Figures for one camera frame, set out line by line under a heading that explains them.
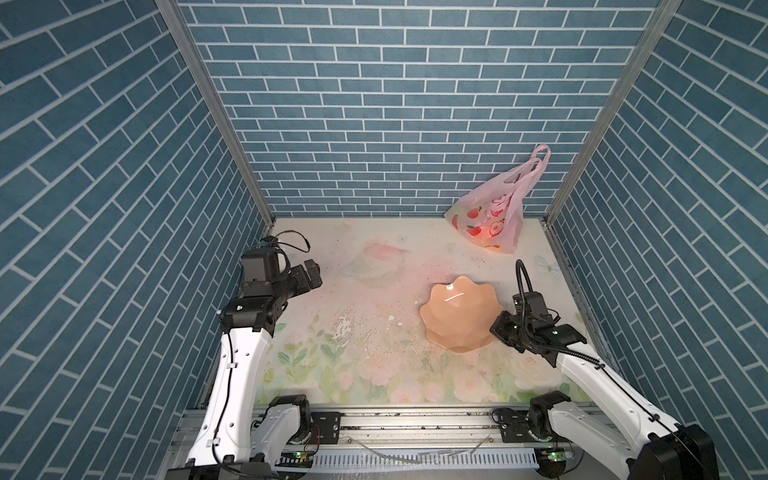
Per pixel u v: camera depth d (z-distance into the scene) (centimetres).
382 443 73
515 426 74
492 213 105
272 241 63
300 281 65
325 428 74
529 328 63
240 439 39
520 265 74
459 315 97
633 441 43
